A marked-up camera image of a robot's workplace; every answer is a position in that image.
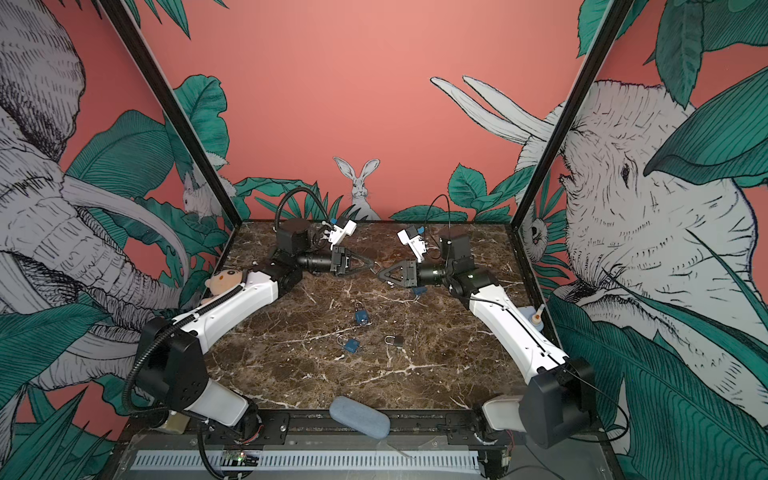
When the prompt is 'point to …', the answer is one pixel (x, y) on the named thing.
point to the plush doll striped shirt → (221, 282)
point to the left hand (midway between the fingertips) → (373, 265)
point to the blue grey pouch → (360, 417)
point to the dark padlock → (397, 341)
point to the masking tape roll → (176, 423)
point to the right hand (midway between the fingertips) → (380, 277)
